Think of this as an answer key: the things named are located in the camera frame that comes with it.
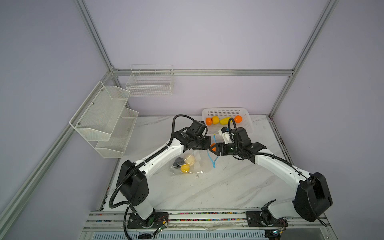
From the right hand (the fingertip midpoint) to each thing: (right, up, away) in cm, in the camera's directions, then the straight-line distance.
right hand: (212, 148), depth 81 cm
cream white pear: (-13, -7, +7) cm, 16 cm away
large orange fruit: (+1, +16, +30) cm, 34 cm away
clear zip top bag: (-5, -8, +3) cm, 10 cm away
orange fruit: (+1, +1, -4) cm, 4 cm away
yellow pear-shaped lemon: (-16, -12, +6) cm, 21 cm away
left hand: (-2, +2, -1) cm, 3 cm away
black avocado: (-20, -9, +7) cm, 23 cm away
